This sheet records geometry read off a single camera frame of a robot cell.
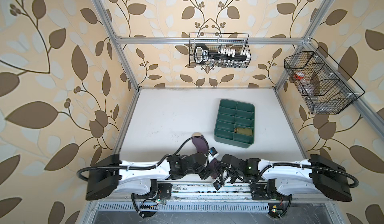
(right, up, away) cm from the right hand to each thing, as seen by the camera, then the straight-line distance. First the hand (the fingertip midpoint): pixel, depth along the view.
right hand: (219, 168), depth 81 cm
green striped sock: (+17, +19, +8) cm, 26 cm away
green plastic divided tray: (+11, +22, +10) cm, 27 cm away
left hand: (-3, +4, -6) cm, 8 cm away
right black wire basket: (+51, +43, -9) cm, 68 cm away
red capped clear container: (+44, +51, 0) cm, 67 cm away
